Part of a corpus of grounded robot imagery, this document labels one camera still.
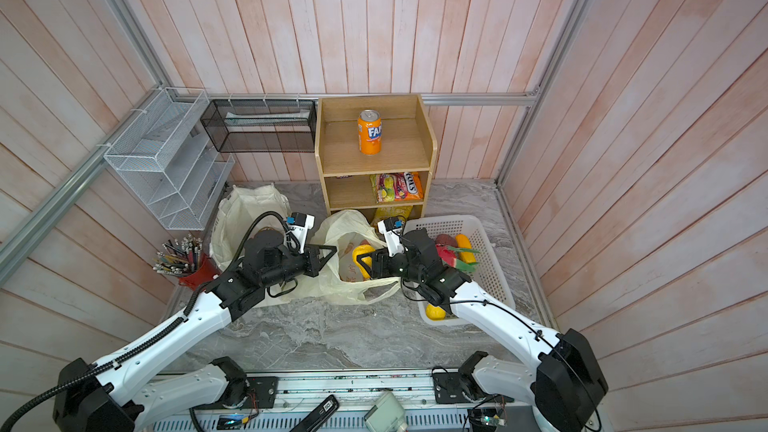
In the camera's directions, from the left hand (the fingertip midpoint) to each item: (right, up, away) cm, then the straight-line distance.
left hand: (336, 256), depth 73 cm
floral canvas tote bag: (-32, +11, +15) cm, 37 cm away
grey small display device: (+13, -35, -7) cm, 38 cm away
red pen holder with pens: (-46, -3, +12) cm, 47 cm away
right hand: (+7, 0, +3) cm, 8 cm away
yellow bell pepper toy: (+7, +1, +3) cm, 7 cm away
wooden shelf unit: (+2, +21, +25) cm, 32 cm away
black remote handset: (-4, -37, -7) cm, 38 cm away
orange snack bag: (+22, +19, +20) cm, 35 cm away
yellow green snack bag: (+14, +18, +19) cm, 29 cm away
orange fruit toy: (+39, +1, +23) cm, 45 cm away
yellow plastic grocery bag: (+1, -6, -3) cm, 6 cm away
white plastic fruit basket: (+43, -8, +14) cm, 46 cm away
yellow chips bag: (+12, +10, +34) cm, 38 cm away
